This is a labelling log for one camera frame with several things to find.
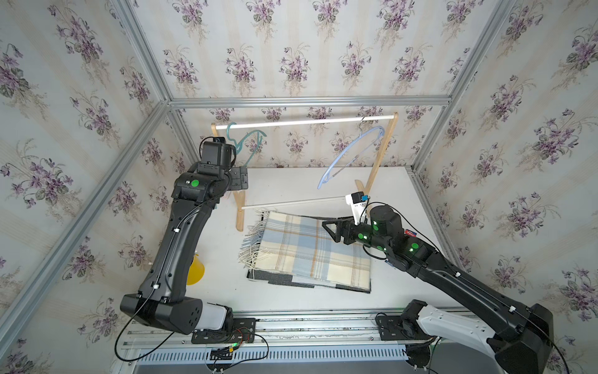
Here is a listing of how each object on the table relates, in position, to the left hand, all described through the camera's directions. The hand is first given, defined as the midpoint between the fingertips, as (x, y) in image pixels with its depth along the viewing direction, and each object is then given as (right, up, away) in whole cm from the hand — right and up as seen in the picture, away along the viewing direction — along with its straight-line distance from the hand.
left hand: (233, 176), depth 71 cm
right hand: (+31, -15, +1) cm, 34 cm away
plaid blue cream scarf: (+19, -27, +19) cm, 38 cm away
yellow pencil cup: (-18, -35, +15) cm, 42 cm away
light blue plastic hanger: (+48, +15, +45) cm, 67 cm away
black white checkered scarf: (+9, -36, +13) cm, 40 cm away
